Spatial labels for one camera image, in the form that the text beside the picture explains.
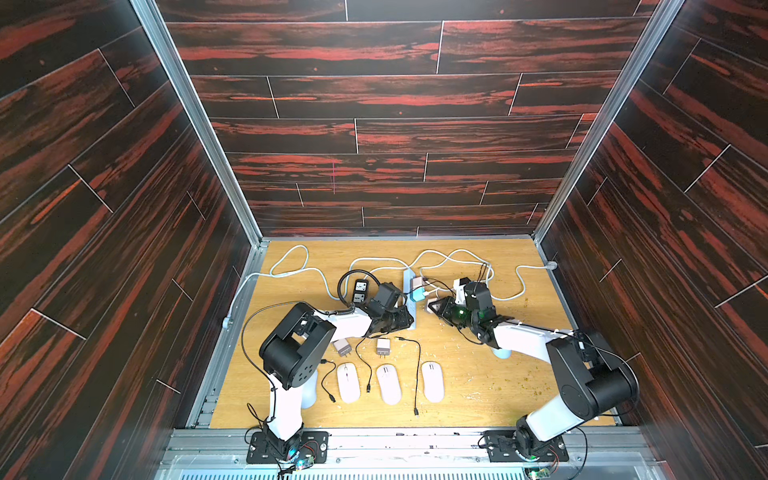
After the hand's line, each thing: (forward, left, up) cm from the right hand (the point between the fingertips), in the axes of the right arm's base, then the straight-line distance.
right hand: (434, 303), depth 94 cm
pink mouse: (-24, +25, -4) cm, 35 cm away
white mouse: (-27, +36, -5) cm, 45 cm away
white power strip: (+13, +8, -3) cm, 16 cm away
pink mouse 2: (-24, +13, -5) cm, 28 cm away
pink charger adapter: (-14, +28, -4) cm, 31 cm away
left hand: (-4, +6, -5) cm, 9 cm away
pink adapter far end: (+9, +5, -2) cm, 11 cm away
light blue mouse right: (-13, -20, -6) cm, 25 cm away
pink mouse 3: (-21, +1, -5) cm, 21 cm away
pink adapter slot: (-3, 0, +3) cm, 5 cm away
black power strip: (+5, +25, -3) cm, 25 cm away
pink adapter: (-14, +16, -4) cm, 21 cm away
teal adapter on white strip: (+3, +5, -1) cm, 6 cm away
